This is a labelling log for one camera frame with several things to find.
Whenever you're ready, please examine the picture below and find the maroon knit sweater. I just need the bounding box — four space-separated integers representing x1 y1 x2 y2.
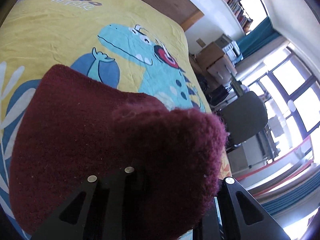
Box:
9 65 227 239

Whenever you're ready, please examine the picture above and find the white desk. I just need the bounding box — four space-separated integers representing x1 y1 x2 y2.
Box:
227 125 279 178

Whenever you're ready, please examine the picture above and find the dark office chair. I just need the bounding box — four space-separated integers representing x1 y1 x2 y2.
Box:
218 91 268 150

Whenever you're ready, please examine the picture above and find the black bag on floor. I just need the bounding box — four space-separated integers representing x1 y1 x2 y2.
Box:
206 85 229 106

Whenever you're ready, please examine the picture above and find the wooden drawer nightstand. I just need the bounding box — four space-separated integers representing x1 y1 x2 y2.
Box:
195 42 237 84

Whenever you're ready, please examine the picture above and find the white printer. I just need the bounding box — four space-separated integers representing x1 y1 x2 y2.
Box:
215 34 243 64

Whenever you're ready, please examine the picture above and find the teal curtain right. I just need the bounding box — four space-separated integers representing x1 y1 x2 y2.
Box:
236 17 281 59

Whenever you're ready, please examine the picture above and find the yellow dinosaur bedspread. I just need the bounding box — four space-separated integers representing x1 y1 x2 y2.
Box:
0 0 232 240

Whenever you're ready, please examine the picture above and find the row of books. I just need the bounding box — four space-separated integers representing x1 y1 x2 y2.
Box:
224 0 253 33

